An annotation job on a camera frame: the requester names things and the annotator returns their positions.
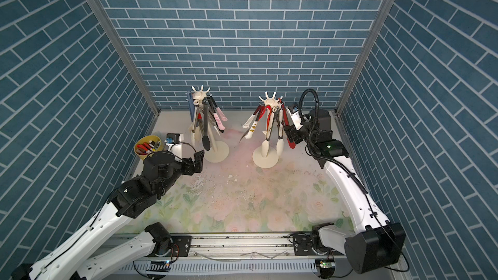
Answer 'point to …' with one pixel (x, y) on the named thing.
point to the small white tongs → (254, 124)
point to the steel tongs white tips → (266, 143)
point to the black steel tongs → (206, 142)
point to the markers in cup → (146, 147)
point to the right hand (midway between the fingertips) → (297, 120)
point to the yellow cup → (145, 139)
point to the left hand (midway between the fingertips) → (199, 151)
